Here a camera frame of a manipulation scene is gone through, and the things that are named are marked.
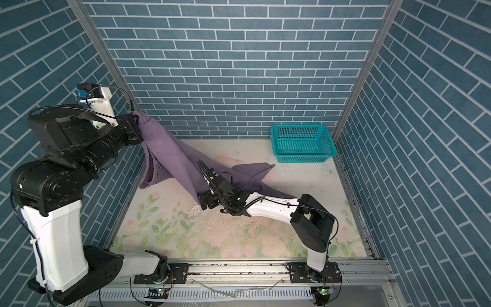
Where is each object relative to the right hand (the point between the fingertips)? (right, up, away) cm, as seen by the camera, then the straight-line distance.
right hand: (204, 191), depth 81 cm
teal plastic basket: (+52, +23, +38) cm, 68 cm away
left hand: (-9, +26, -31) cm, 42 cm away
